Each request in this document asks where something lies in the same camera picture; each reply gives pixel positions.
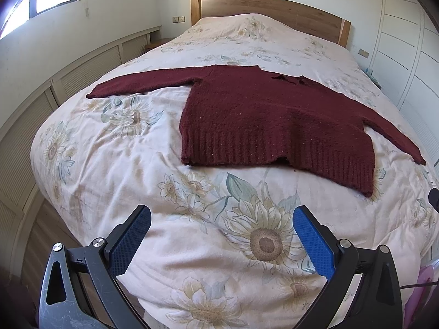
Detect dark red knitted sweater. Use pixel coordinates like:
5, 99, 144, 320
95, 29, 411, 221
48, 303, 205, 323
89, 66, 425, 197

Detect beige louvered low cabinet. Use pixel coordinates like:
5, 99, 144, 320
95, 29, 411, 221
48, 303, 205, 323
1, 26, 161, 282

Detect right wooden nightstand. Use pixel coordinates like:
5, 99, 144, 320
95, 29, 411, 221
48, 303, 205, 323
363, 68, 382, 89

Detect wooden nightstand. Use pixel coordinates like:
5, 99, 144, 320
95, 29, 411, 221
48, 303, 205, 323
363, 68, 382, 89
145, 38, 173, 52

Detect white wardrobe with panel doors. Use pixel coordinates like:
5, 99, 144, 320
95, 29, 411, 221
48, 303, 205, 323
370, 0, 438, 166

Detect floral pink bed duvet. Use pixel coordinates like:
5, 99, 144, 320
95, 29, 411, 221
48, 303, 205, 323
30, 13, 439, 329

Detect left wooden nightstand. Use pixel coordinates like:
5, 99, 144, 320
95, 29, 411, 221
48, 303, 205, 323
145, 38, 173, 52

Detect wooden bed headboard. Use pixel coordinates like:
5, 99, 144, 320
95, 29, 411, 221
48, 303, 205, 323
190, 0, 351, 48

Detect black cable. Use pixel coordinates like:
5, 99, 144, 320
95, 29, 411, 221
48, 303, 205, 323
400, 279, 439, 291

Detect right wall switch plate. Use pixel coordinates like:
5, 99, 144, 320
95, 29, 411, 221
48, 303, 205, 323
358, 48, 369, 59

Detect wall switch plate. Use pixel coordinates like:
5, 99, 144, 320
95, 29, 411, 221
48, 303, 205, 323
358, 48, 369, 59
172, 16, 185, 23

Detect left wall switch plate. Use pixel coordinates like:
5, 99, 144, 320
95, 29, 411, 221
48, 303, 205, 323
172, 16, 185, 23

